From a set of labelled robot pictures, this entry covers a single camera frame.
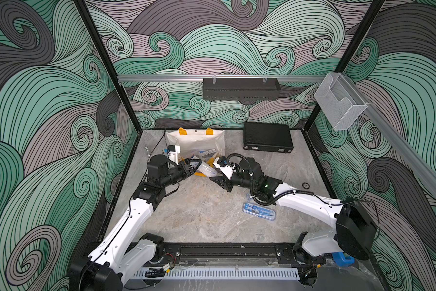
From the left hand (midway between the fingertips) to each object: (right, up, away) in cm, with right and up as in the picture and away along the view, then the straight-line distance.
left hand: (199, 161), depth 73 cm
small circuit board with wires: (-12, -41, -3) cm, 43 cm away
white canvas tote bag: (+3, +8, +25) cm, 26 cm away
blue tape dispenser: (+56, -38, -4) cm, 68 cm away
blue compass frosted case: (+3, -4, +2) cm, 5 cm away
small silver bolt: (-33, +4, +30) cm, 45 cm away
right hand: (+5, -6, +2) cm, 8 cm away
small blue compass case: (+28, -25, +11) cm, 39 cm away
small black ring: (+55, -16, +20) cm, 60 cm away
